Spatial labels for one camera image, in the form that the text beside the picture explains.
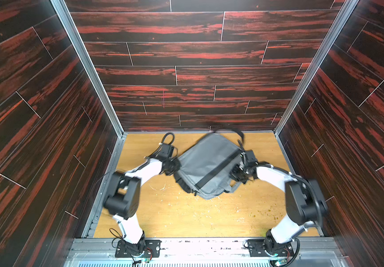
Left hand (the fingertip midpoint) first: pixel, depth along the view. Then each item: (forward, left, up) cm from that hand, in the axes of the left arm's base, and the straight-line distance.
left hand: (182, 167), depth 95 cm
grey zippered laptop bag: (+2, -14, 0) cm, 14 cm away
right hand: (-2, -28, -3) cm, 29 cm away
